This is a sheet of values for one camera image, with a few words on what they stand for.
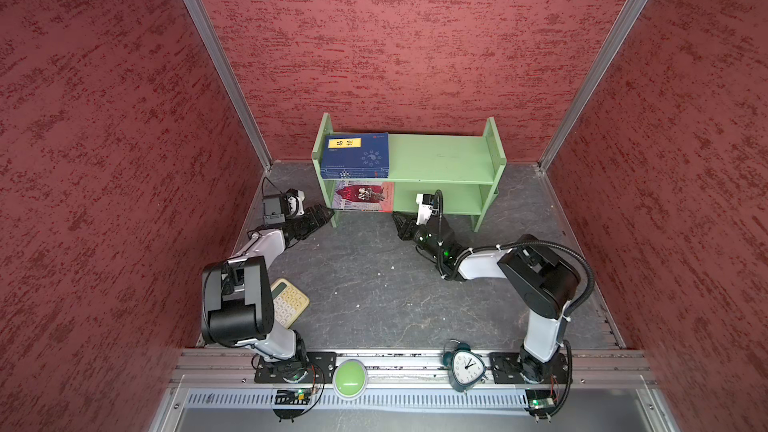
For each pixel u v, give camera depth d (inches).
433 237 27.9
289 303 32.7
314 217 32.2
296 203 31.3
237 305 18.2
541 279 19.4
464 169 32.5
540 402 27.7
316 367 28.7
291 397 28.0
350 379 28.0
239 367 29.8
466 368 28.0
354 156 31.3
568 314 20.7
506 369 29.2
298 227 31.1
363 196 37.2
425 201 31.9
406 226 31.3
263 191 46.3
